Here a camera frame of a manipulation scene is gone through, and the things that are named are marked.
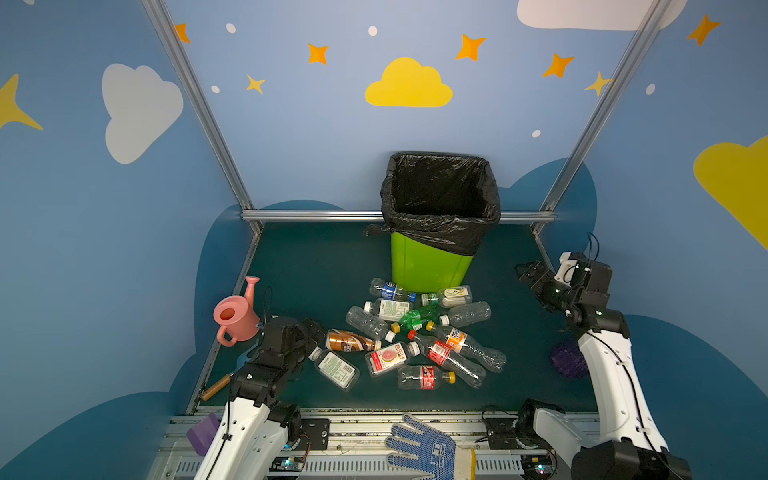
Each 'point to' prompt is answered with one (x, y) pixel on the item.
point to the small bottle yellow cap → (422, 377)
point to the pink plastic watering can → (237, 315)
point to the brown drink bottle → (346, 341)
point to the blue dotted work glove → (436, 454)
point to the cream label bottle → (450, 296)
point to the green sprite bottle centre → (413, 319)
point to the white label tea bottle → (387, 309)
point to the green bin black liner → (436, 207)
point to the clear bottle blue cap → (387, 290)
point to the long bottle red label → (441, 353)
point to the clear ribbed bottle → (465, 314)
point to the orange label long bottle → (460, 342)
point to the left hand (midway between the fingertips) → (321, 334)
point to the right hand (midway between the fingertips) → (529, 272)
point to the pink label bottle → (380, 360)
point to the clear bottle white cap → (338, 370)
